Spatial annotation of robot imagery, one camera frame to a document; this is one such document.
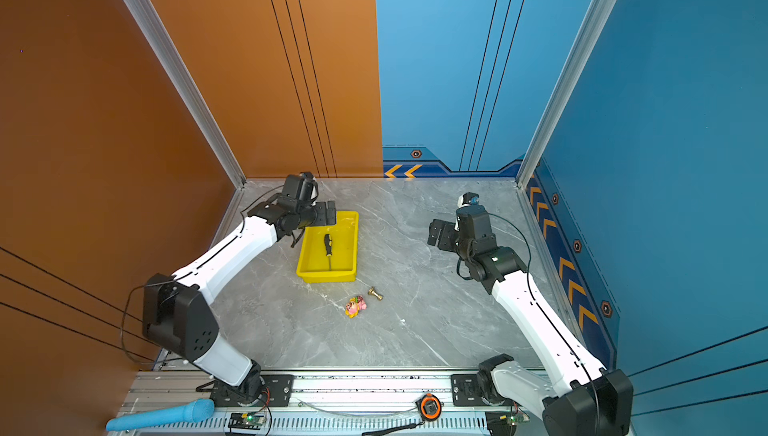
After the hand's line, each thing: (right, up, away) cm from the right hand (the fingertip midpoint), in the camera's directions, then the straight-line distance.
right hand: (442, 228), depth 79 cm
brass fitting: (-20, -20, +10) cm, 30 cm away
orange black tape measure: (-5, -41, -9) cm, 42 cm away
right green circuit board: (+15, -44, -9) cm, 48 cm away
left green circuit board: (-47, -45, -8) cm, 66 cm away
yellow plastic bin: (-39, -13, +16) cm, 44 cm away
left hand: (-34, +5, +9) cm, 36 cm away
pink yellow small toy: (-24, -23, +6) cm, 34 cm away
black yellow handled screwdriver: (-35, -8, +21) cm, 41 cm away
